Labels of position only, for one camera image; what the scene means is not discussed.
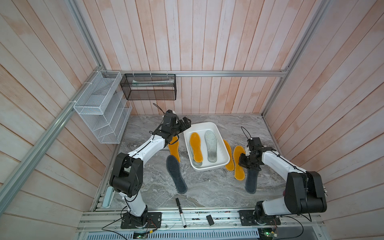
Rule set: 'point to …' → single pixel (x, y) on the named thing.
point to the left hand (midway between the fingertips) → (187, 125)
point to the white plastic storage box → (204, 146)
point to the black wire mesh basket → (149, 86)
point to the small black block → (210, 220)
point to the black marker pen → (183, 218)
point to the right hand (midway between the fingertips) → (240, 162)
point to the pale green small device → (108, 197)
